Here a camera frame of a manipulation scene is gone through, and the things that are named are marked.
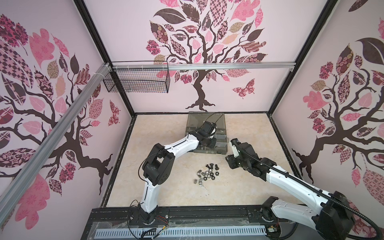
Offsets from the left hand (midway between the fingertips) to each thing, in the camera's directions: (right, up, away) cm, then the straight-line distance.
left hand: (212, 143), depth 93 cm
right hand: (+8, -6, -10) cm, 14 cm away
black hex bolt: (-1, -14, -2) cm, 14 cm away
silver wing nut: (-8, -22, -9) cm, 25 cm away
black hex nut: (+2, -18, -5) cm, 19 cm away
